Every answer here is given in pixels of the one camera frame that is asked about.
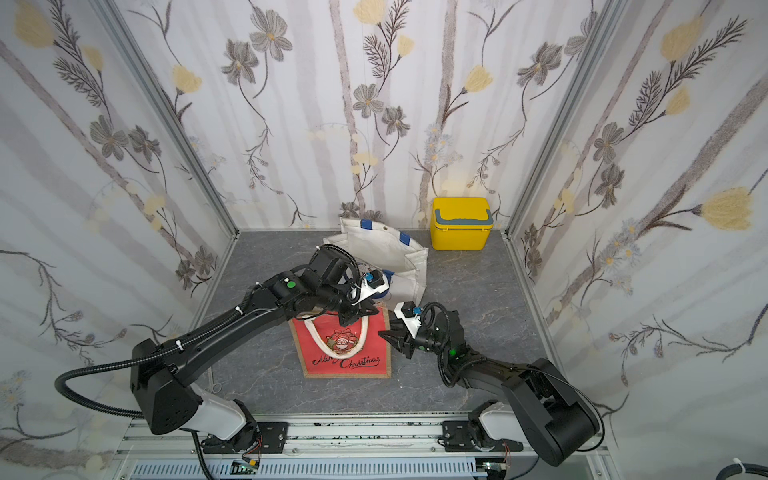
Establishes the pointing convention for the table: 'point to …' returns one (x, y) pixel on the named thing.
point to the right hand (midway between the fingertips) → (386, 328)
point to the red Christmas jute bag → (328, 349)
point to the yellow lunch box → (461, 223)
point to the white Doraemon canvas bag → (383, 248)
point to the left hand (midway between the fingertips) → (378, 306)
